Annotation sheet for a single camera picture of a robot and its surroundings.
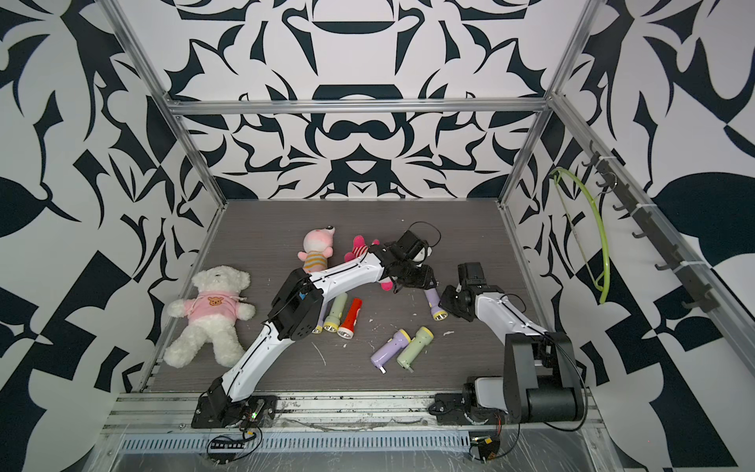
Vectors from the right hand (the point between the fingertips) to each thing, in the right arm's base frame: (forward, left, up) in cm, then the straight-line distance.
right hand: (445, 298), depth 92 cm
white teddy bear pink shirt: (-7, +67, +7) cm, 68 cm away
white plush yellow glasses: (+16, +27, +4) cm, 31 cm away
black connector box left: (-36, +58, -4) cm, 68 cm away
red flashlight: (-7, +29, +1) cm, 30 cm away
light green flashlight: (-12, +8, +1) cm, 15 cm away
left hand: (+5, +3, +3) cm, 7 cm away
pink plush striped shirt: (+16, +40, +5) cm, 44 cm away
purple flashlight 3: (-14, +16, 0) cm, 22 cm away
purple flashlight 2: (-18, +33, +24) cm, 44 cm away
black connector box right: (-37, -5, -4) cm, 37 cm away
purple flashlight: (-1, +4, 0) cm, 4 cm away
